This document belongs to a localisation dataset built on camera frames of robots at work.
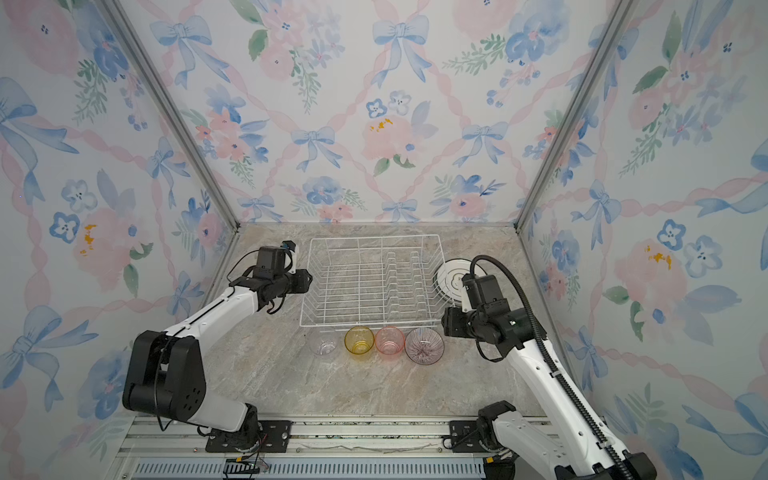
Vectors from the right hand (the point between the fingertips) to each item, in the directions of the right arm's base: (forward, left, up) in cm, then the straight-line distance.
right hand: (453, 319), depth 76 cm
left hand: (+16, +42, -4) cm, 45 cm away
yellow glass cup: (+1, +25, -16) cm, 30 cm away
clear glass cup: (-3, +34, -9) cm, 36 cm away
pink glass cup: (0, +16, -14) cm, 22 cm away
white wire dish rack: (+23, +22, -16) cm, 36 cm away
